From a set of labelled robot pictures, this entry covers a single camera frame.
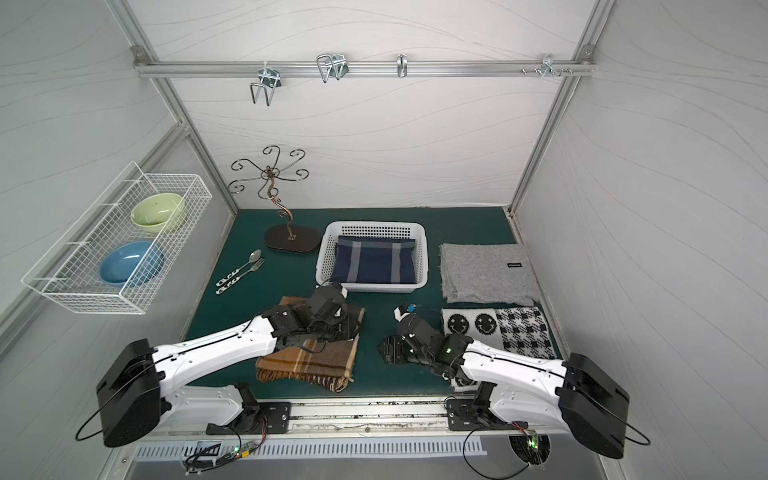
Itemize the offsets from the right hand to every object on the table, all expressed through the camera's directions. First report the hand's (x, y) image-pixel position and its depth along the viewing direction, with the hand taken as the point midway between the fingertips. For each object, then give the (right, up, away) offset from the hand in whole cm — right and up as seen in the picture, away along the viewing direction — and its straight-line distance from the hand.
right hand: (385, 346), depth 80 cm
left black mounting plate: (-30, -15, -7) cm, 35 cm away
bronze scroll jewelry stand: (-40, +29, +31) cm, 58 cm away
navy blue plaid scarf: (-4, +22, +22) cm, 31 cm away
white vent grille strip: (-46, -22, -8) cm, 51 cm away
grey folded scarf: (+34, +18, +18) cm, 42 cm away
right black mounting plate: (+21, -10, -15) cm, 27 cm away
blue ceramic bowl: (-57, +24, -13) cm, 64 cm away
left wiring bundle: (-33, -20, -12) cm, 40 cm away
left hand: (-7, +5, -1) cm, 9 cm away
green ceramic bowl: (-57, +36, -7) cm, 68 cm away
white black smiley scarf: (+38, +3, +5) cm, 38 cm away
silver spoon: (-47, +23, +24) cm, 58 cm away
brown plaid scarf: (-17, -4, -2) cm, 17 cm away
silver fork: (-53, +14, +18) cm, 58 cm away
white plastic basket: (-6, +33, +24) cm, 41 cm away
